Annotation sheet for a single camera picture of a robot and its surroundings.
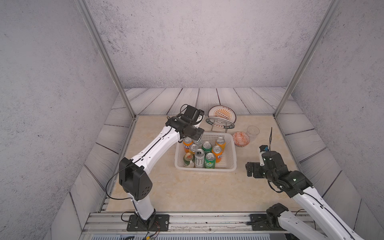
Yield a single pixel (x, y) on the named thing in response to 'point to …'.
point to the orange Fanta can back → (187, 141)
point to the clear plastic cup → (252, 131)
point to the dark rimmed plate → (221, 122)
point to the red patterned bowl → (241, 139)
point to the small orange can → (193, 148)
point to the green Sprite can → (210, 160)
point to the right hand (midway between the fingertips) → (255, 165)
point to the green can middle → (207, 147)
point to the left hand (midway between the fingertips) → (199, 132)
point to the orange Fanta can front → (217, 151)
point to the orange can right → (220, 141)
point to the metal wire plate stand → (213, 123)
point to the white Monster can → (199, 158)
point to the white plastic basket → (228, 162)
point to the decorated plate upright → (222, 111)
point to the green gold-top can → (188, 157)
